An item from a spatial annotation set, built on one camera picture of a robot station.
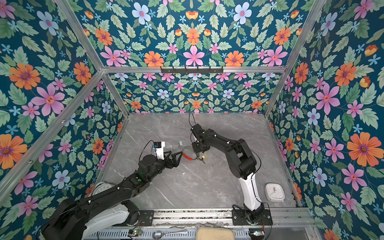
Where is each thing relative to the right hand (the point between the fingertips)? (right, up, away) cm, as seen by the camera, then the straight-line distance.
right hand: (197, 148), depth 97 cm
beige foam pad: (+9, -35, -31) cm, 47 cm away
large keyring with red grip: (-7, -5, -4) cm, 9 cm away
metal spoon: (-17, -35, -30) cm, 49 cm away
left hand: (-9, +2, -20) cm, 22 cm away
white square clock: (+42, -21, -19) cm, 50 cm away
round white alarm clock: (-52, -18, -17) cm, 58 cm away
